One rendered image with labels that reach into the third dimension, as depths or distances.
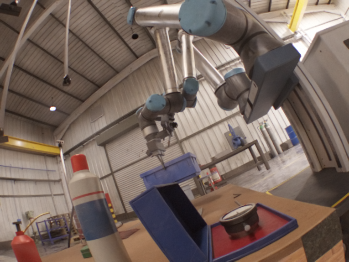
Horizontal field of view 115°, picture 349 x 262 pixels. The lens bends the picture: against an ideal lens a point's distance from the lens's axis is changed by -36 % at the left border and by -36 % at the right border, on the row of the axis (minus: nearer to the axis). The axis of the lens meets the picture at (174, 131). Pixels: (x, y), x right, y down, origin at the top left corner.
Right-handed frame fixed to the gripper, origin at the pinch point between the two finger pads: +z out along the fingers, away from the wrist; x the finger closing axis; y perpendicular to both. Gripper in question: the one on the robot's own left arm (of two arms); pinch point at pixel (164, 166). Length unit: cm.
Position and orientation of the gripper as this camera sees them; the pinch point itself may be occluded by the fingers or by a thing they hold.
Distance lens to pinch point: 89.9
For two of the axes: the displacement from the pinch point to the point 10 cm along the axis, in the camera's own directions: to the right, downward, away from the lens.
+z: 3.8, 8.7, -3.1
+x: -2.7, -2.1, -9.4
